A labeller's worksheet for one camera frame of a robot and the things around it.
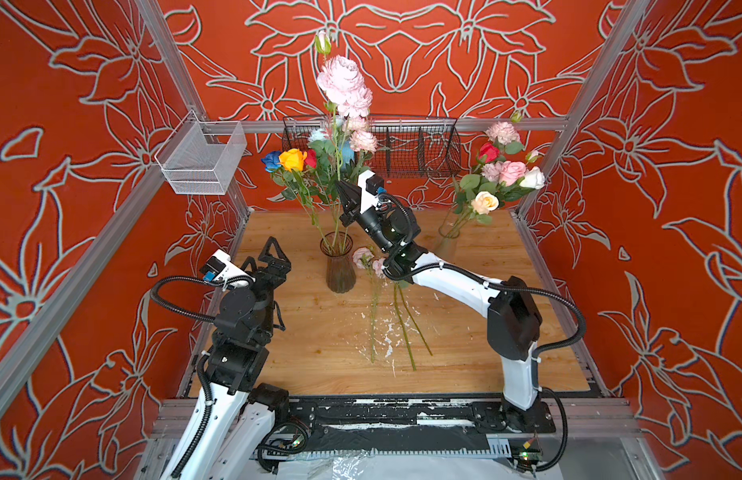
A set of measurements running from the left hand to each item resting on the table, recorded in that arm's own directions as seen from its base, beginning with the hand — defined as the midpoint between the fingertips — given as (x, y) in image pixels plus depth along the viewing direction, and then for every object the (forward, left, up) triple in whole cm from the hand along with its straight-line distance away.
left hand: (264, 246), depth 64 cm
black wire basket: (+48, -34, -5) cm, 59 cm away
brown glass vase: (+14, -13, -30) cm, 35 cm away
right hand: (+14, -14, +8) cm, 21 cm away
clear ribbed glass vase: (+20, -47, -22) cm, 56 cm away
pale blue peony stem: (+42, -14, -3) cm, 45 cm away
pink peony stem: (+21, -20, -31) cm, 42 cm away
